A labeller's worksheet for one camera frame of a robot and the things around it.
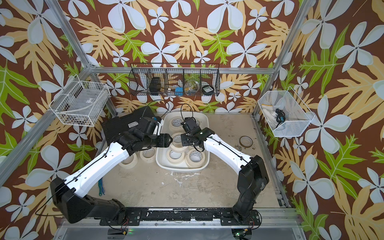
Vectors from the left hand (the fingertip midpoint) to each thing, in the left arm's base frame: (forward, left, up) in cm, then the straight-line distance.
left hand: (168, 137), depth 77 cm
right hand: (+4, -8, -7) cm, 11 cm away
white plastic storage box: (-5, +6, -21) cm, 22 cm away
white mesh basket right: (+8, -66, +9) cm, 67 cm away
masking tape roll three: (-4, -5, +2) cm, 6 cm away
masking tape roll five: (+27, 0, -22) cm, 35 cm away
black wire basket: (+42, -1, +7) cm, 43 cm away
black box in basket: (+40, +13, +4) cm, 42 cm away
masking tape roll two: (+1, +16, -22) cm, 27 cm away
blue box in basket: (+32, -4, +5) cm, 33 cm away
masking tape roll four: (-1, -2, -22) cm, 22 cm away
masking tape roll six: (-2, -15, -21) cm, 26 cm away
